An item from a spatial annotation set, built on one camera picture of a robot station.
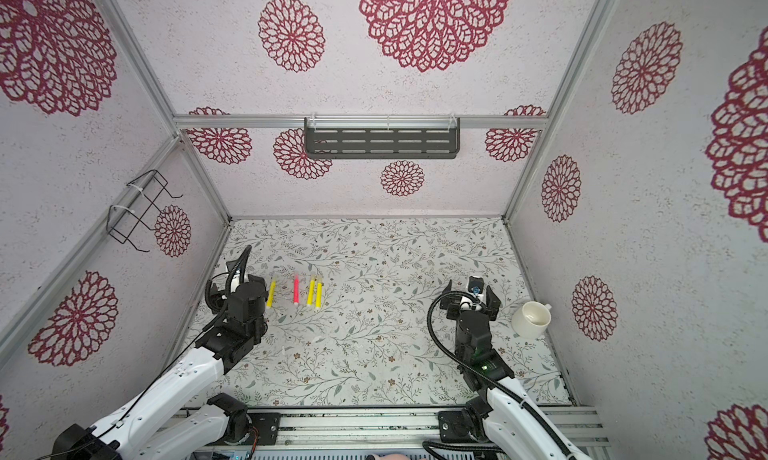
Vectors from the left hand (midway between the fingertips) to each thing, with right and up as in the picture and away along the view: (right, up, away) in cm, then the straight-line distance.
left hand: (233, 287), depth 78 cm
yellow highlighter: (+16, -5, +21) cm, 26 cm away
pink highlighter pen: (+10, -4, +22) cm, 24 cm away
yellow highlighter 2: (+18, -5, +20) cm, 27 cm away
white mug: (+84, -11, +10) cm, 85 cm away
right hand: (+62, +1, -1) cm, 62 cm away
